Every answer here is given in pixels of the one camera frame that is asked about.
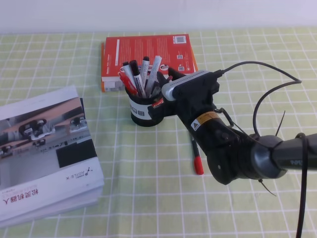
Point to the red cap marker in holder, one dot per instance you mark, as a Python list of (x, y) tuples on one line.
[(128, 84)]

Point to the black zip tie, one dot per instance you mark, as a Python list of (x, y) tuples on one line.
[(262, 183)]

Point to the red cap pen on table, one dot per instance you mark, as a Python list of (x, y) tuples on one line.
[(197, 162)]

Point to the green checkered tablecloth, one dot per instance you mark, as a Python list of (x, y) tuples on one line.
[(150, 188)]

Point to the black cap white marker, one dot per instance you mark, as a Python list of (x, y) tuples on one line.
[(128, 72)]

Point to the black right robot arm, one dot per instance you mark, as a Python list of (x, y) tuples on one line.
[(269, 157)]

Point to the black mesh pen holder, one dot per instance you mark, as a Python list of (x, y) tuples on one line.
[(139, 109)]

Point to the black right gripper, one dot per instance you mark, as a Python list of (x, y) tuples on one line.
[(194, 107)]

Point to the white grey marker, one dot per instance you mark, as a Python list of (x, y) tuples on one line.
[(153, 75)]

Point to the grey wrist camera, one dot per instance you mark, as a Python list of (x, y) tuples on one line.
[(168, 89)]

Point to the white Agilex Robotics manual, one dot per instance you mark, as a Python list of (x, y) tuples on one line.
[(46, 149)]

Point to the red orange book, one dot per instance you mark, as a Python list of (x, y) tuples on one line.
[(176, 39)]

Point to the orange spine lower book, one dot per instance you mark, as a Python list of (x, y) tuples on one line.
[(111, 85)]

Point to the grey marker black tip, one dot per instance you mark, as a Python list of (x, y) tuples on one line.
[(144, 69)]

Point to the dark maroon cap marker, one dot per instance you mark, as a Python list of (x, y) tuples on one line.
[(137, 78)]

